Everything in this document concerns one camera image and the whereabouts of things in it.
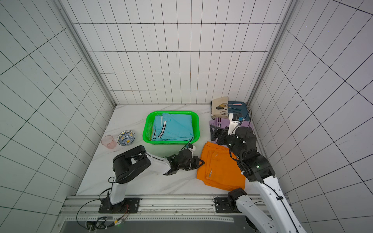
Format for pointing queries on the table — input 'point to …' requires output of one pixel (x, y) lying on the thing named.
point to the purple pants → (225, 123)
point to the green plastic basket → (148, 124)
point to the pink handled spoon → (226, 104)
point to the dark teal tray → (237, 107)
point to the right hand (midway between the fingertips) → (212, 126)
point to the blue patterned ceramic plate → (125, 137)
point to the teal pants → (173, 127)
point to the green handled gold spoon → (224, 105)
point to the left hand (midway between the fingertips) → (201, 165)
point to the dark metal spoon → (221, 108)
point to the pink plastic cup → (108, 142)
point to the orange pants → (220, 170)
